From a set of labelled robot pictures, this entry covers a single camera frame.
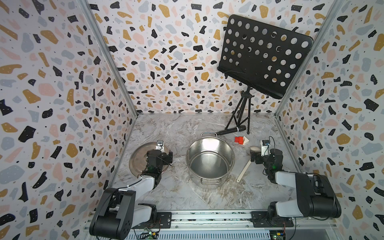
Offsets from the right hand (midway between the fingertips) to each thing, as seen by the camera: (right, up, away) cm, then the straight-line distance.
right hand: (260, 149), depth 93 cm
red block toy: (-10, +5, +13) cm, 17 cm away
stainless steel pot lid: (-77, -6, +1) cm, 77 cm away
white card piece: (-6, +5, +10) cm, 12 cm away
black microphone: (-14, +12, +17) cm, 25 cm away
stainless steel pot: (-31, -6, +1) cm, 32 cm away
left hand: (-60, 0, -4) cm, 60 cm away
